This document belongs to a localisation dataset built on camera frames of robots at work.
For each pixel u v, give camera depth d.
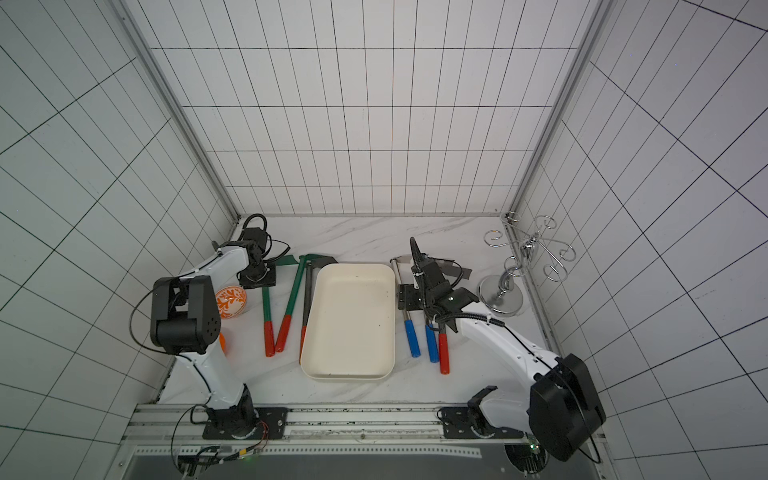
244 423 0.66
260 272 0.83
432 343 0.85
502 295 0.94
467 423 0.73
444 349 0.84
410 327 0.88
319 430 0.73
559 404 0.40
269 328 0.88
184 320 0.50
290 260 1.01
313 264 1.01
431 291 0.62
